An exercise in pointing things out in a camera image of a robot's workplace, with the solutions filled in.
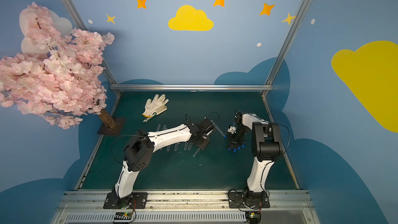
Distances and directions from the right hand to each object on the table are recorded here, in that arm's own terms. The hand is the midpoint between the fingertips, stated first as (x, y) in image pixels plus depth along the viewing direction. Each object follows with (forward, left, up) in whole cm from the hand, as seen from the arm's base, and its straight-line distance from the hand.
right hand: (232, 146), depth 93 cm
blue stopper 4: (0, -6, +1) cm, 6 cm away
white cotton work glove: (+29, +54, +1) cm, 61 cm away
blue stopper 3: (-1, -4, 0) cm, 4 cm away
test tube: (-2, +29, 0) cm, 29 cm away
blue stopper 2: (-3, -1, 0) cm, 3 cm away
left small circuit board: (-38, +54, -2) cm, 66 cm away
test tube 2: (-18, +31, +32) cm, 48 cm away
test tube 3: (+12, +48, +1) cm, 49 cm away
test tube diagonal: (-6, +21, +2) cm, 22 cm away
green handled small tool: (+16, +58, +1) cm, 60 cm away
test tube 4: (+11, +44, +1) cm, 46 cm away
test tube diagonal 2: (-1, +26, 0) cm, 26 cm away
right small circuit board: (-35, -8, -3) cm, 36 cm away
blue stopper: (-3, +2, +1) cm, 4 cm away
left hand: (0, +17, +4) cm, 18 cm away
